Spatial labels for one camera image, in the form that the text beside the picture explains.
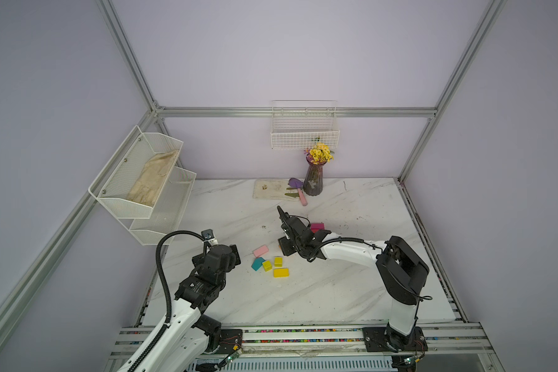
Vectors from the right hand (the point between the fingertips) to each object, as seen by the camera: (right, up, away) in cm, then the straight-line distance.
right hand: (283, 240), depth 90 cm
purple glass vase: (+14, +24, +18) cm, 33 cm away
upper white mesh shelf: (-53, +22, -12) cm, 58 cm away
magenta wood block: (+15, +3, +16) cm, 22 cm away
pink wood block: (-9, -5, +3) cm, 11 cm away
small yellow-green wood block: (-6, -10, -2) cm, 12 cm away
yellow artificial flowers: (+16, +36, +8) cm, 40 cm away
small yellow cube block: (-2, -8, -1) cm, 9 cm away
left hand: (-22, -2, -12) cm, 25 cm away
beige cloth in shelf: (-46, +21, -13) cm, 52 cm away
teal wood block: (-10, -9, -1) cm, 14 cm away
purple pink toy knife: (+7, +24, +27) cm, 37 cm away
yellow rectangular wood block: (-2, -12, -2) cm, 13 cm away
